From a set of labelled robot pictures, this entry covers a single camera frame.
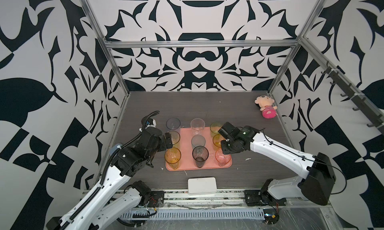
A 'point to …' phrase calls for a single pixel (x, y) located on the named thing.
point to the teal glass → (197, 140)
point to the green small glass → (214, 127)
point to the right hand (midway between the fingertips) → (225, 148)
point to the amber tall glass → (172, 156)
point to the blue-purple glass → (173, 124)
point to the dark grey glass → (200, 154)
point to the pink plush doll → (265, 103)
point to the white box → (202, 185)
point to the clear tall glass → (197, 125)
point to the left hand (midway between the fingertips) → (163, 134)
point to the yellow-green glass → (175, 137)
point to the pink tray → (187, 163)
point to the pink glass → (222, 159)
